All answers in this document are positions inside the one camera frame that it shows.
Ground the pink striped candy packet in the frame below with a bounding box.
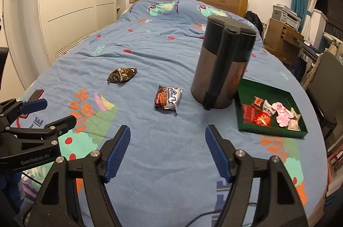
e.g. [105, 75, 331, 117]
[287, 119, 300, 131]

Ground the long red white packet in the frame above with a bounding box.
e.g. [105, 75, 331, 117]
[254, 99, 276, 127]

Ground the pink cartoon snack packet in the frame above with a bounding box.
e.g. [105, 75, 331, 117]
[271, 102, 294, 127]

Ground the olive green candy packet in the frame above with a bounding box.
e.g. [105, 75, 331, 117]
[291, 108, 301, 121]

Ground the red snack packet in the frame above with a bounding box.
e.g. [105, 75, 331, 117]
[241, 104, 256, 124]

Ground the small orange-red candy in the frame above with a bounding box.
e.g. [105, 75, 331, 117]
[252, 97, 264, 109]

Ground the red case smartphone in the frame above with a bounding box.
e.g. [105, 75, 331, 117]
[20, 89, 44, 119]

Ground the dark brown snack packet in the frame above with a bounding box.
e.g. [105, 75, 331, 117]
[106, 67, 138, 84]

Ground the blue patterned bed cover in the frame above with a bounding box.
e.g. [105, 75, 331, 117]
[15, 0, 327, 226]

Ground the green cardboard tray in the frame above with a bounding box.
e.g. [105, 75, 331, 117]
[234, 79, 308, 139]

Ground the grey chair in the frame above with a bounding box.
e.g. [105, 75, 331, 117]
[306, 51, 342, 139]

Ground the wooden desk cabinet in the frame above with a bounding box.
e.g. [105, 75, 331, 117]
[263, 18, 304, 69]

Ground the black grey electric kettle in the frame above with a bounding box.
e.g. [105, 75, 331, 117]
[191, 15, 257, 111]

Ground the black bag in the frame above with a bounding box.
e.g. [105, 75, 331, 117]
[244, 11, 264, 40]

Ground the white printer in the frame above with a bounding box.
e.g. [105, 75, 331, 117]
[271, 4, 301, 31]

